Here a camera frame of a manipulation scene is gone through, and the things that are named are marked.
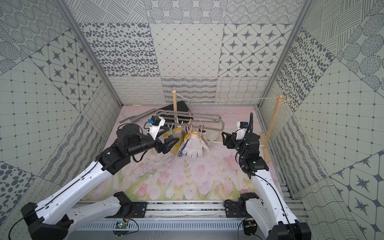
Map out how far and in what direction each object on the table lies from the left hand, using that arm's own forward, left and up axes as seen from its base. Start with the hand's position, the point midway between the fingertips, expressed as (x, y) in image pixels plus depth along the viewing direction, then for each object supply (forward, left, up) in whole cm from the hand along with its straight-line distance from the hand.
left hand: (176, 135), depth 63 cm
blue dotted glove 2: (+7, -3, -13) cm, 15 cm away
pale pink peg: (+15, -11, -10) cm, 21 cm away
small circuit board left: (-29, +28, -35) cm, 54 cm away
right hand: (+10, -25, -14) cm, 31 cm away
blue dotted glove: (+6, -6, -19) cm, 21 cm away
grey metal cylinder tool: (+34, +38, -29) cm, 59 cm away
